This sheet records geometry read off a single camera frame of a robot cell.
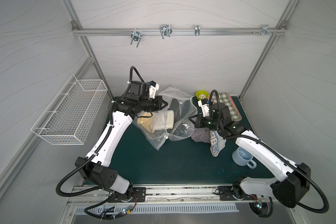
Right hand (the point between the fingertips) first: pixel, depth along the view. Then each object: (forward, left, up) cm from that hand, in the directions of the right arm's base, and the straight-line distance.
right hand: (189, 117), depth 74 cm
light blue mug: (-14, -31, -19) cm, 39 cm away
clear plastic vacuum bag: (+10, +8, -19) cm, 23 cm away
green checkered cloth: (+42, -33, -27) cm, 60 cm away
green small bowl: (+44, -14, -24) cm, 52 cm away
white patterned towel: (-5, -18, -19) cm, 27 cm away
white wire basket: (-8, +61, +6) cm, 62 cm away
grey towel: (+3, -10, -22) cm, 25 cm away
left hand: (+2, +11, +8) cm, 14 cm away
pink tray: (+39, -40, -27) cm, 63 cm away
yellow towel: (+3, +26, -12) cm, 29 cm away
